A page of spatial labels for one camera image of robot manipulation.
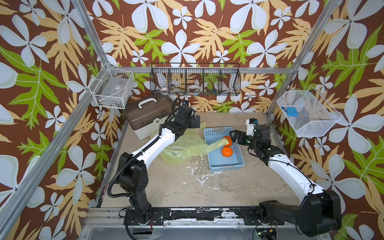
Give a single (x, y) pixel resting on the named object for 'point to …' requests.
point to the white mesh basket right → (315, 117)
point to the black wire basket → (218, 79)
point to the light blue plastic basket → (217, 161)
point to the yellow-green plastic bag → (188, 144)
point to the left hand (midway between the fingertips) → (192, 116)
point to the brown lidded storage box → (145, 116)
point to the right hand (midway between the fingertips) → (234, 133)
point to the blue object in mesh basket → (292, 111)
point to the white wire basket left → (111, 88)
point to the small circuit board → (268, 231)
